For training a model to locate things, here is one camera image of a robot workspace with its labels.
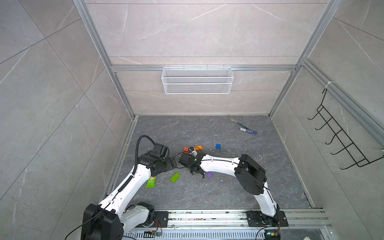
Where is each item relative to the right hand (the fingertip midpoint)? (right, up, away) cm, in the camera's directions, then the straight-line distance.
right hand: (200, 163), depth 93 cm
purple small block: (+5, -6, -5) cm, 9 cm away
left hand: (-18, +3, -10) cm, 21 cm away
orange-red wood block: (-9, +8, +4) cm, 13 cm away
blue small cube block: (+13, +9, +8) cm, 18 cm away
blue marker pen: (+37, +20, +17) cm, 45 cm away
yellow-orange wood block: (0, +9, +8) cm, 12 cm away
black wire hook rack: (+64, +19, -25) cm, 72 cm away
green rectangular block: (-15, -7, -5) cm, 18 cm away
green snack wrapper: (-28, -9, -9) cm, 31 cm away
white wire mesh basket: (-2, +55, +7) cm, 56 cm away
